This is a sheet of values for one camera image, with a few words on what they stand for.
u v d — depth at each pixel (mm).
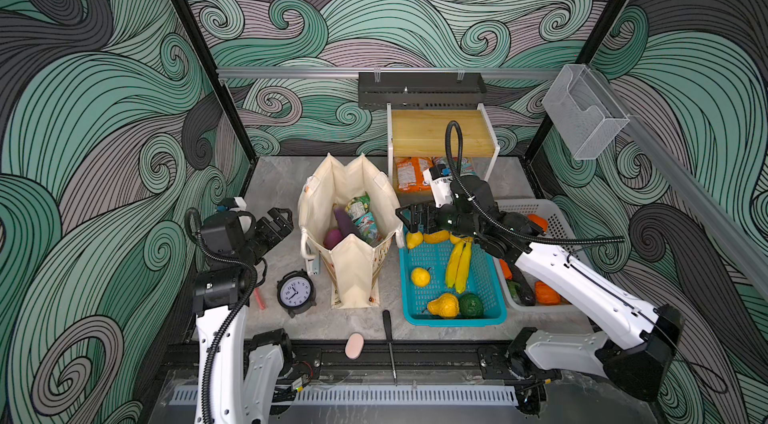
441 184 621
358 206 926
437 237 925
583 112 793
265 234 609
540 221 947
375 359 747
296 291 835
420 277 833
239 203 624
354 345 750
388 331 778
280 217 623
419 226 624
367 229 844
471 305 778
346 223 861
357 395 698
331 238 851
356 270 744
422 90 950
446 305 770
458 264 880
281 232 622
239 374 421
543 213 941
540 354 598
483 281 817
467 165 949
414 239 923
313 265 877
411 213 611
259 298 817
